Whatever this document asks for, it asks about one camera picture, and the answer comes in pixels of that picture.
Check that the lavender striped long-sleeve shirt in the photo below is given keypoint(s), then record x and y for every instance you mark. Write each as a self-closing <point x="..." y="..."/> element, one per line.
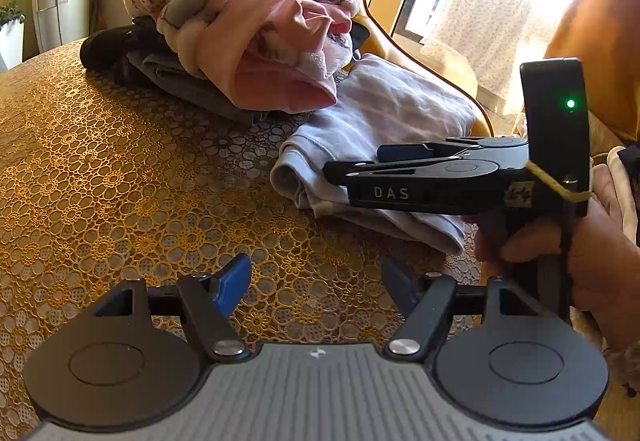
<point x="377" y="103"/>

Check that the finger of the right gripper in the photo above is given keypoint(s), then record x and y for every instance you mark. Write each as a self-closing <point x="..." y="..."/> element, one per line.
<point x="507" y="152"/>
<point x="451" y="171"/>

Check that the yellow chair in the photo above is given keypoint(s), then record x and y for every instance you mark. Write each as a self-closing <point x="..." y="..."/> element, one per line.
<point x="381" y="19"/>

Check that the pink floral clothes bundle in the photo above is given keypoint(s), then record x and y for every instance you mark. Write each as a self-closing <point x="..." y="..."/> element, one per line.
<point x="263" y="55"/>

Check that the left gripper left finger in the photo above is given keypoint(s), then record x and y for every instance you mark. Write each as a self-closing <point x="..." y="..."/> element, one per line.
<point x="207" y="304"/>

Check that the white planter with green plant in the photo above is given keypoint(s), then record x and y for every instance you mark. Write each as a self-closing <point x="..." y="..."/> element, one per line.
<point x="12" y="35"/>

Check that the person's right hand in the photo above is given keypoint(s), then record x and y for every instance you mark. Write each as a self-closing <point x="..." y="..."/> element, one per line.
<point x="602" y="262"/>

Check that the black clothes pile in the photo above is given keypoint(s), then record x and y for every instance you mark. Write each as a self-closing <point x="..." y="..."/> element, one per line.
<point x="107" y="51"/>

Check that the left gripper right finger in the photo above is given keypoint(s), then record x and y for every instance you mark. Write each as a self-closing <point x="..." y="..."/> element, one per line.
<point x="424" y="302"/>

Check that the grey folded garment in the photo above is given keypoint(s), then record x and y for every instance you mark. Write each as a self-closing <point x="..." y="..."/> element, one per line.
<point x="165" y="71"/>

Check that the gold lace tablecloth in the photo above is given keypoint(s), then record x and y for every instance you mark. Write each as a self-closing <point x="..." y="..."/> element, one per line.
<point x="109" y="195"/>

